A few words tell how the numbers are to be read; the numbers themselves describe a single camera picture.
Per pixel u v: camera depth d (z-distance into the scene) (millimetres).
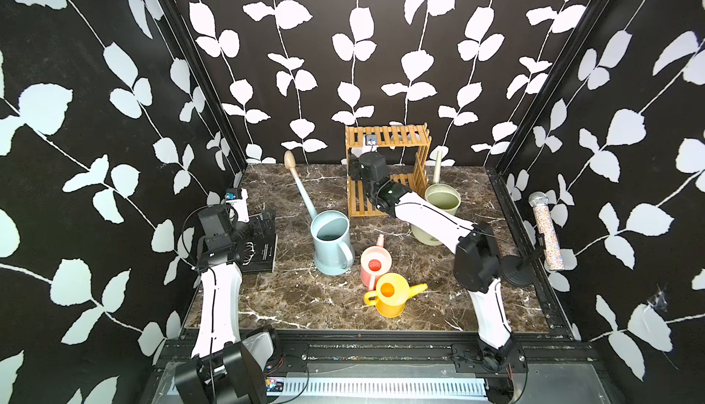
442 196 901
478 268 538
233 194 674
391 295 745
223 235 585
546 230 751
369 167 661
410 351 772
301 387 701
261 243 954
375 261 818
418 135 954
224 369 383
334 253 781
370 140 734
